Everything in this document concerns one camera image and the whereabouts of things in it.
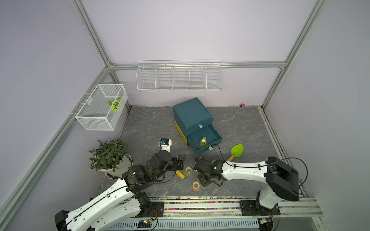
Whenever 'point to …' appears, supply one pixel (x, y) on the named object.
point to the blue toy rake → (180, 174)
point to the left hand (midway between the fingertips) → (177, 157)
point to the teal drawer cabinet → (193, 118)
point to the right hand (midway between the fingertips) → (203, 178)
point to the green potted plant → (109, 155)
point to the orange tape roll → (199, 186)
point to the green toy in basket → (114, 103)
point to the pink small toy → (242, 105)
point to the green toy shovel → (236, 151)
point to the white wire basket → (101, 110)
